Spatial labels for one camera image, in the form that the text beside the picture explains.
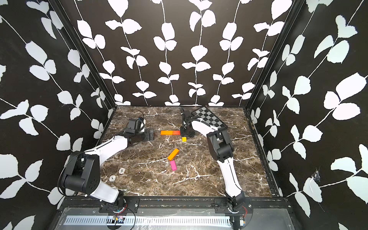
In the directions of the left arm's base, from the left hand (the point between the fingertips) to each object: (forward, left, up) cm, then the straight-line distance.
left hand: (149, 131), depth 93 cm
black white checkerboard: (+18, -42, -7) cm, 46 cm away
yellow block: (-2, -23, -8) cm, 24 cm away
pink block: (-20, -16, -9) cm, 27 cm away
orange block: (+6, -10, -10) cm, 15 cm away
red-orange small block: (+5, -17, -10) cm, 20 cm away
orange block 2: (-12, -15, -9) cm, 22 cm away
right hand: (+3, -21, -8) cm, 22 cm away
